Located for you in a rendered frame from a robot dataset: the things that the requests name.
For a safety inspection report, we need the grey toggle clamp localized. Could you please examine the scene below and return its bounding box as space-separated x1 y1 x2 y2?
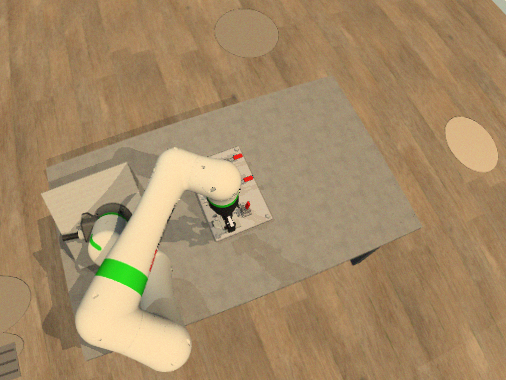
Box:
222 153 243 162

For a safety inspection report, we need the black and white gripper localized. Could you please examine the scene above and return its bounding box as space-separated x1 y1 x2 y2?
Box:
217 209 236 234

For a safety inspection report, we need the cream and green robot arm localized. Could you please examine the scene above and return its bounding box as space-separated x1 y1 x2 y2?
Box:
62 148 241 372

